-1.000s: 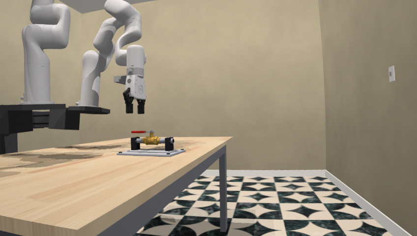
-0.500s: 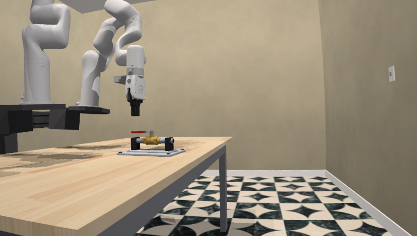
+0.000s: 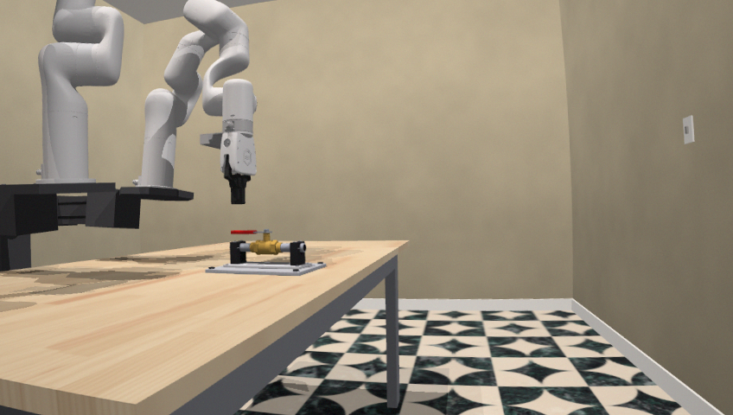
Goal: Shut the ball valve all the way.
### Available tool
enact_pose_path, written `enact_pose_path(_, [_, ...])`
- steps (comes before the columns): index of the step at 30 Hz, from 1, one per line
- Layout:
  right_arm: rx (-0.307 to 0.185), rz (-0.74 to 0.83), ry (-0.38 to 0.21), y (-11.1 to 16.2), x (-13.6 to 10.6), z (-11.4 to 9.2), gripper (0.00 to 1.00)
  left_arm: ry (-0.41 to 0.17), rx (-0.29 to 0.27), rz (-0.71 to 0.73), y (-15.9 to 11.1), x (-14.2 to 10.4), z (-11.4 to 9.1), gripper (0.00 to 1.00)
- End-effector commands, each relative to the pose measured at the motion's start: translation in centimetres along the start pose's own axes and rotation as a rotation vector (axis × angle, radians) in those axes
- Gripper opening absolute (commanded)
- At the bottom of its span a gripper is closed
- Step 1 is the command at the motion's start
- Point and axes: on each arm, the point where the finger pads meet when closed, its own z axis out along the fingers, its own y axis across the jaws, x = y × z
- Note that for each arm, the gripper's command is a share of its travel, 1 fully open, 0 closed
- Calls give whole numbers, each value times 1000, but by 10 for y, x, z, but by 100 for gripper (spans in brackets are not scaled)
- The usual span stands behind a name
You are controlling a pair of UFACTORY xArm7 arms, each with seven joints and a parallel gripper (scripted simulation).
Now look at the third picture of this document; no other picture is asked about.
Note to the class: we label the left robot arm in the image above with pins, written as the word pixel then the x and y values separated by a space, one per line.
pixel 164 111

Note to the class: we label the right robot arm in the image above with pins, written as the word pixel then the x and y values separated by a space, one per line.
pixel 75 60

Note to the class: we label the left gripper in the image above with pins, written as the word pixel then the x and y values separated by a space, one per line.
pixel 237 153

